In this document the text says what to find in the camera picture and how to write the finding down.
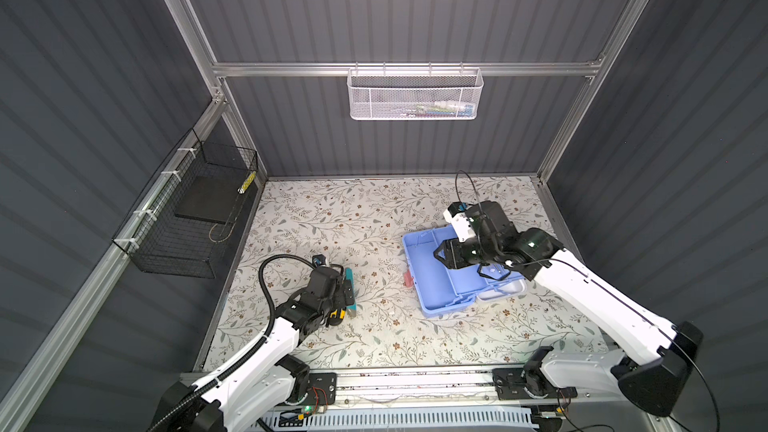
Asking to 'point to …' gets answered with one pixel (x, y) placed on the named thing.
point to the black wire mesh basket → (183, 225)
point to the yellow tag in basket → (247, 183)
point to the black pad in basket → (207, 197)
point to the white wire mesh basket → (415, 94)
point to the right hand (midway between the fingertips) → (442, 254)
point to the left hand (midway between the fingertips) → (336, 288)
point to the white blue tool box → (443, 290)
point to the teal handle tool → (351, 310)
